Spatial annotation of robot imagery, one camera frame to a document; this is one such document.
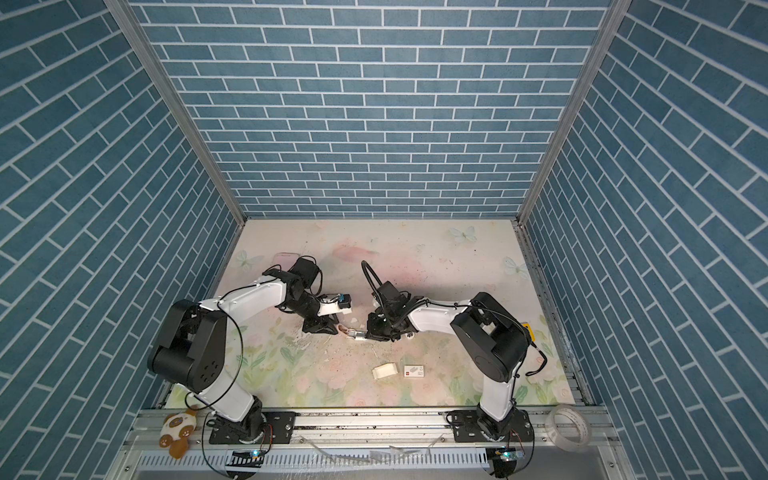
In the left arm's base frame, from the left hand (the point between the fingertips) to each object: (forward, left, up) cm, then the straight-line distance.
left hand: (335, 322), depth 88 cm
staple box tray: (-13, -15, -4) cm, 20 cm away
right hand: (-2, -8, -3) cm, 9 cm away
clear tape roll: (-27, -64, 0) cm, 69 cm away
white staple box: (-14, -23, -3) cm, 27 cm away
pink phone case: (+25, +20, -2) cm, 32 cm away
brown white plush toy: (-26, +35, -2) cm, 44 cm away
